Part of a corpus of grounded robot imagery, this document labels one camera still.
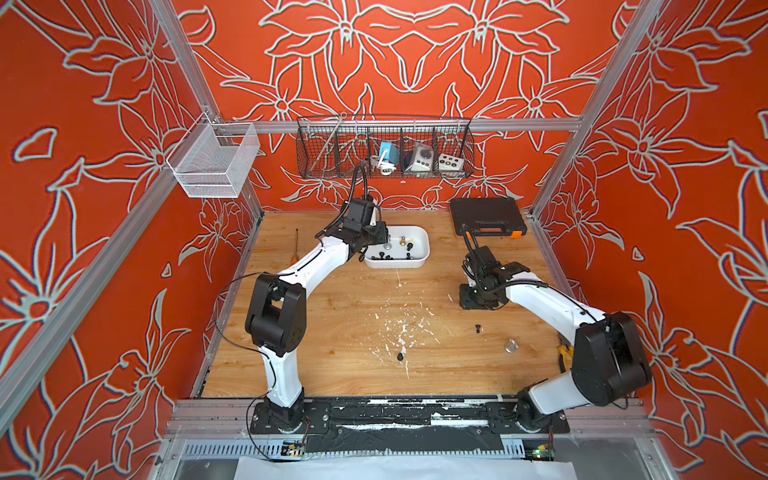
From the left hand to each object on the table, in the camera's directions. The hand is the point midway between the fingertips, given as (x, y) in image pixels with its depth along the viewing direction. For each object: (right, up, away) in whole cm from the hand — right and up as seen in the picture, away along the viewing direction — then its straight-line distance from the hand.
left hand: (385, 227), depth 92 cm
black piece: (+9, -6, +15) cm, 19 cm away
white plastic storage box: (+5, -10, +13) cm, 17 cm away
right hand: (+22, -22, -4) cm, 32 cm away
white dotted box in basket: (+20, +21, +3) cm, 29 cm away
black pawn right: (+28, -30, -3) cm, 41 cm away
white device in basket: (+12, +21, -1) cm, 25 cm away
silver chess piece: (+1, -6, +16) cm, 17 cm away
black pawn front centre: (+4, -37, -10) cm, 38 cm away
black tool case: (+40, +5, +20) cm, 45 cm away
